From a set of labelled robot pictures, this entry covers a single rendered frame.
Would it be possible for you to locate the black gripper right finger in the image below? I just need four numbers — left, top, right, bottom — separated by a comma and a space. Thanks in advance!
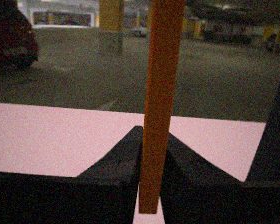
160, 132, 280, 224

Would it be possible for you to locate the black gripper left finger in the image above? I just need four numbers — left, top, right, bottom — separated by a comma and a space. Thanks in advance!
0, 125, 143, 224

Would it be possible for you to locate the orange long bar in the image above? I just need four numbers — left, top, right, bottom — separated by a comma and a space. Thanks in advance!
138, 0, 185, 214

